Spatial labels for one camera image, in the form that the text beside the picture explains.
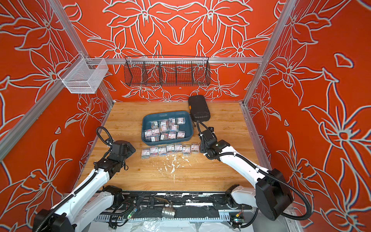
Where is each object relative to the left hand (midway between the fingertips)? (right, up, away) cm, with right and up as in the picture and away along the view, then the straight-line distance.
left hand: (125, 147), depth 85 cm
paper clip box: (+37, -3, +5) cm, 37 cm away
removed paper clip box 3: (+21, -4, +5) cm, 22 cm away
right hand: (+48, +2, 0) cm, 48 cm away
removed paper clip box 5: (+31, -2, +6) cm, 32 cm away
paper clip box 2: (+33, +6, +13) cm, 36 cm away
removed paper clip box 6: (+42, -1, +5) cm, 43 cm away
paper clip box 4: (+33, +16, +19) cm, 42 cm away
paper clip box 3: (+27, +6, +11) cm, 30 cm away
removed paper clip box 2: (+16, -4, +5) cm, 17 cm away
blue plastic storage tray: (+23, +11, +16) cm, 30 cm away
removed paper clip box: (+11, -4, +4) cm, 12 cm away
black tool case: (+47, +25, +26) cm, 59 cm away
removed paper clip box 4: (+27, -2, +5) cm, 27 cm away
